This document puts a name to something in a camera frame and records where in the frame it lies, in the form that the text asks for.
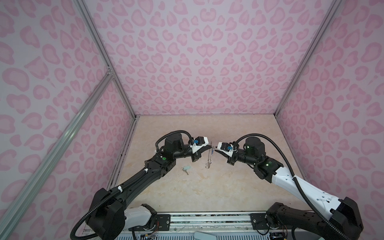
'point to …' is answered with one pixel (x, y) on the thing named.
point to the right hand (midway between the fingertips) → (218, 147)
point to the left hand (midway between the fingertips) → (210, 145)
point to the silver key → (185, 171)
